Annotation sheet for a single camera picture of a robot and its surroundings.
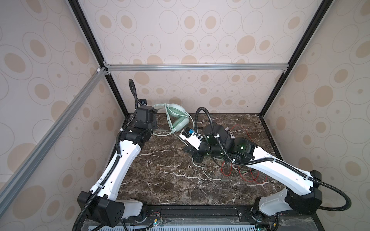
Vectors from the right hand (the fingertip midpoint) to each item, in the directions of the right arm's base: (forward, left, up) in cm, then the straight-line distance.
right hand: (184, 149), depth 63 cm
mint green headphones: (+17, +3, +2) cm, 17 cm away
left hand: (+19, +18, +3) cm, 26 cm away
